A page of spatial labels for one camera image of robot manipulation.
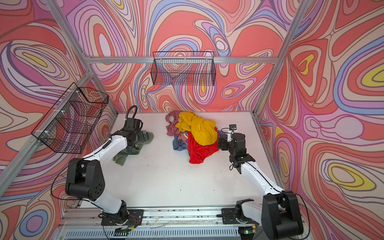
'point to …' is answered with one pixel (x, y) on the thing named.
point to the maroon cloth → (171, 128)
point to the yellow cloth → (204, 131)
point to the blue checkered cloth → (178, 144)
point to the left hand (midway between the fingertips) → (139, 135)
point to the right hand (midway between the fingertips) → (227, 139)
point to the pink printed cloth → (182, 136)
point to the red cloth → (198, 152)
